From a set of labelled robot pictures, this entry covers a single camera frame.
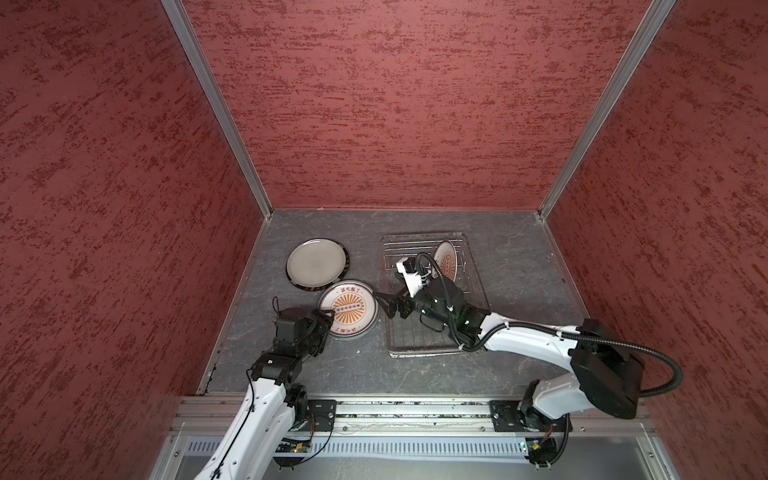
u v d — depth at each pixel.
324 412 0.74
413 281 0.67
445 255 0.94
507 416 0.74
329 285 0.95
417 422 0.74
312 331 0.70
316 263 1.03
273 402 0.53
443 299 0.56
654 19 0.72
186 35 0.74
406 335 0.88
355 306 0.92
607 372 0.43
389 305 0.68
